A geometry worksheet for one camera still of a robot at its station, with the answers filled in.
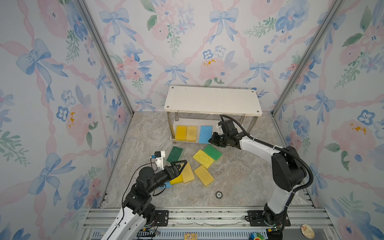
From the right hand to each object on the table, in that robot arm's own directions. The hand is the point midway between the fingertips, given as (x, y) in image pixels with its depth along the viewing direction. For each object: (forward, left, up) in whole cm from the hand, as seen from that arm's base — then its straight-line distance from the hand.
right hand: (208, 139), depth 92 cm
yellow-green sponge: (-8, +3, -10) cm, 13 cm away
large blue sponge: (+5, +1, 0) cm, 5 cm away
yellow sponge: (-18, +2, -12) cm, 22 cm away
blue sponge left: (-25, +23, -9) cm, 35 cm away
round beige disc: (-45, -46, -10) cm, 65 cm away
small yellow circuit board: (-48, +10, -9) cm, 50 cm away
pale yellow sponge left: (-19, +12, -10) cm, 25 cm away
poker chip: (-29, -5, -11) cm, 32 cm away
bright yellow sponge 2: (-23, +18, -7) cm, 30 cm away
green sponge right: (-4, -4, -10) cm, 11 cm away
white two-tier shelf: (0, +8, +22) cm, 24 cm away
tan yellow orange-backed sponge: (+6, +11, -2) cm, 13 cm away
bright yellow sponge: (+6, +17, -2) cm, 19 cm away
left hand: (-22, +13, +11) cm, 28 cm away
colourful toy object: (-48, -21, -10) cm, 53 cm away
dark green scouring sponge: (-6, +21, -9) cm, 24 cm away
